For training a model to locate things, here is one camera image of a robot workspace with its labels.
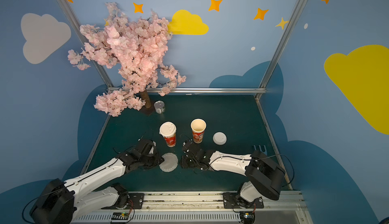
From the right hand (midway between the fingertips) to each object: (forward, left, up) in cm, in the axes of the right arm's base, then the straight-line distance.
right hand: (182, 161), depth 83 cm
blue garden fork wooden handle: (+11, -50, -3) cm, 51 cm away
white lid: (+13, +9, +13) cm, 20 cm away
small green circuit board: (-27, +28, -7) cm, 40 cm away
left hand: (+1, +10, 0) cm, 10 cm away
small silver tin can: (+38, +21, +1) cm, 44 cm away
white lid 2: (+18, -22, -4) cm, 28 cm away
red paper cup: (+10, +8, +3) cm, 13 cm away
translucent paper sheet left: (0, +7, -4) cm, 8 cm away
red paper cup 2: (+19, -8, +8) cm, 22 cm away
